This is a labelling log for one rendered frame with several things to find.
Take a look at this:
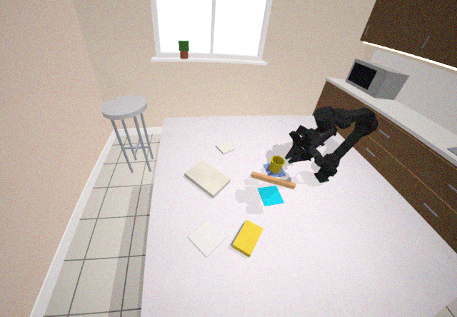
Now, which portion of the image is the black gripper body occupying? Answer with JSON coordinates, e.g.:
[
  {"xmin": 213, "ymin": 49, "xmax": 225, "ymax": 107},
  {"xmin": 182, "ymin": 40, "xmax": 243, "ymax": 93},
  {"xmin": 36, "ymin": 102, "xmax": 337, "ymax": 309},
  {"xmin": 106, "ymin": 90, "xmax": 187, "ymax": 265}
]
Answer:
[{"xmin": 289, "ymin": 129, "xmax": 326, "ymax": 166}]

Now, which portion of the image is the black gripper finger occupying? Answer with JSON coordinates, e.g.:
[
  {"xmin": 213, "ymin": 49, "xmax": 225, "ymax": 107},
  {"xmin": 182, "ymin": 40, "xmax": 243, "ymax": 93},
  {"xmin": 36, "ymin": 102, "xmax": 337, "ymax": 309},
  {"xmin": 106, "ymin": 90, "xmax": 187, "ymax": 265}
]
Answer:
[
  {"xmin": 288, "ymin": 148, "xmax": 311, "ymax": 163},
  {"xmin": 285, "ymin": 140, "xmax": 300, "ymax": 160}
]

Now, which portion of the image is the orange flat bar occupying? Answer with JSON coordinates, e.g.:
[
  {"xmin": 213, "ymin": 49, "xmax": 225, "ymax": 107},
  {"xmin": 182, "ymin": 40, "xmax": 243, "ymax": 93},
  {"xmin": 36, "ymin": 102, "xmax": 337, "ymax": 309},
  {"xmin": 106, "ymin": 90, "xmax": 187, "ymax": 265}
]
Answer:
[{"xmin": 251, "ymin": 171, "xmax": 296, "ymax": 190}]

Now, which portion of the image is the beige rectangular block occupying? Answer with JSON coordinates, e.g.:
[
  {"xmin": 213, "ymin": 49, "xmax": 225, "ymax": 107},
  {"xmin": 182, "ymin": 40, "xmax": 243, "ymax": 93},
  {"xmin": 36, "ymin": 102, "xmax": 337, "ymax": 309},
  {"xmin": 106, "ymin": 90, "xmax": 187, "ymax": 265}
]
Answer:
[{"xmin": 184, "ymin": 160, "xmax": 231, "ymax": 198}]

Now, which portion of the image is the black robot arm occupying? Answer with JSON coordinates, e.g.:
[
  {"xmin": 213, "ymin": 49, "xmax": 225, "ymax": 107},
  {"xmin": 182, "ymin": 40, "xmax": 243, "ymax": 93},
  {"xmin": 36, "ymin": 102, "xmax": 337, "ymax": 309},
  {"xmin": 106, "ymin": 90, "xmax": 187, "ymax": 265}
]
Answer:
[{"xmin": 296, "ymin": 106, "xmax": 378, "ymax": 183}]

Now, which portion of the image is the yellow rectangular block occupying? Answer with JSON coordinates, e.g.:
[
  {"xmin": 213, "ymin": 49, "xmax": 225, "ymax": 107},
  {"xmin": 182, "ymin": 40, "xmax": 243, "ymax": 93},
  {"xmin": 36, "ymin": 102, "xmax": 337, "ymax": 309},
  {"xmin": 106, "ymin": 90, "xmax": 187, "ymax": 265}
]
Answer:
[{"xmin": 232, "ymin": 220, "xmax": 263, "ymax": 258}]

